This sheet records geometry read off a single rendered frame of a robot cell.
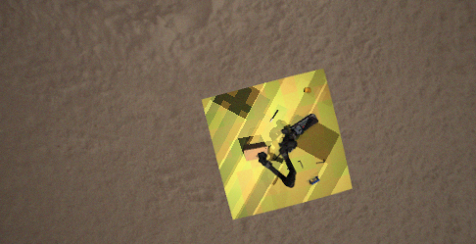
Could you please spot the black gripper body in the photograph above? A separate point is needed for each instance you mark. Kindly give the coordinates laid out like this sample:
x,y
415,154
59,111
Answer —
x,y
285,131

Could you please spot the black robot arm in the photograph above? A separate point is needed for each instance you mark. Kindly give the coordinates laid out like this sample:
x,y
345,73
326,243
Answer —
x,y
290,179

